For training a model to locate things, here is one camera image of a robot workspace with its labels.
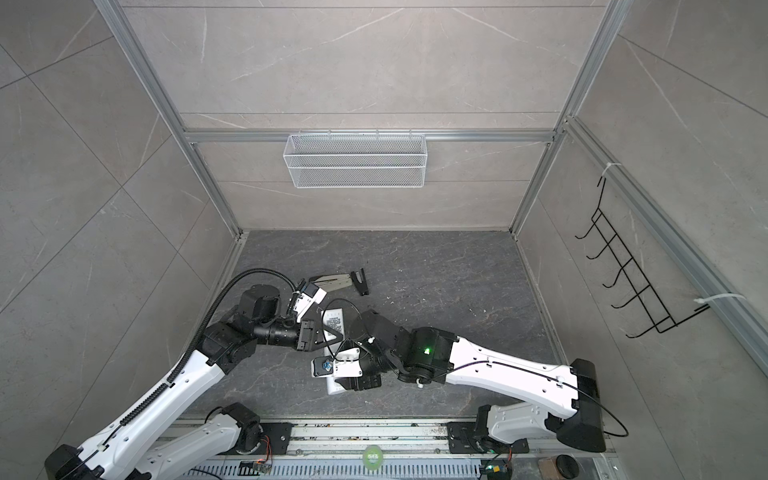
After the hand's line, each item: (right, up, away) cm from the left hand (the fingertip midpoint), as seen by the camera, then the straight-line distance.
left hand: (339, 332), depth 66 cm
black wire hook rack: (+66, +5, -7) cm, 67 cm away
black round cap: (+53, -32, +2) cm, 62 cm away
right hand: (0, -6, -2) cm, 6 cm away
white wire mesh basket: (-1, +50, +35) cm, 61 cm away
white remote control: (-1, +3, 0) cm, 3 cm away
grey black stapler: (-10, +8, +33) cm, 35 cm away
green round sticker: (+7, -32, +5) cm, 33 cm away
